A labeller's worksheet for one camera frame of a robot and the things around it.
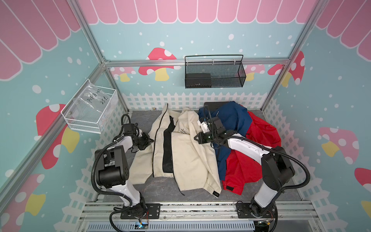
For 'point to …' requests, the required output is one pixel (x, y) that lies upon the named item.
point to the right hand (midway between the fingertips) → (194, 137)
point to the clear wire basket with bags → (91, 109)
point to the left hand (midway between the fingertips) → (154, 141)
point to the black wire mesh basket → (212, 71)
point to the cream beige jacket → (175, 153)
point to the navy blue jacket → (226, 119)
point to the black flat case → (213, 107)
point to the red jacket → (242, 172)
